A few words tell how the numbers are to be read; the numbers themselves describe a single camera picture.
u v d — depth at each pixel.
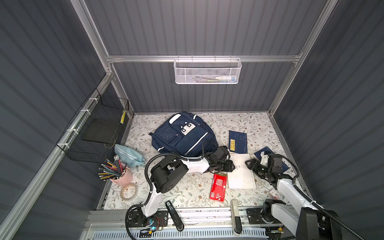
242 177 0.87
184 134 1.02
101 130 0.72
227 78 0.89
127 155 0.92
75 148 0.65
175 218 0.72
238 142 1.02
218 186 0.83
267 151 0.90
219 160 0.72
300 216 0.44
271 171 0.68
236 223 0.68
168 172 0.54
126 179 0.78
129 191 0.83
